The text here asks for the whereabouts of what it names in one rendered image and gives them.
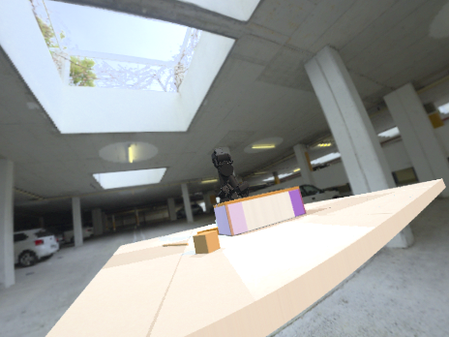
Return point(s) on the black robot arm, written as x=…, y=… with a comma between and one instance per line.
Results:
x=223, y=163

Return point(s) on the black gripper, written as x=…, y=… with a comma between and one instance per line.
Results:
x=241, y=189

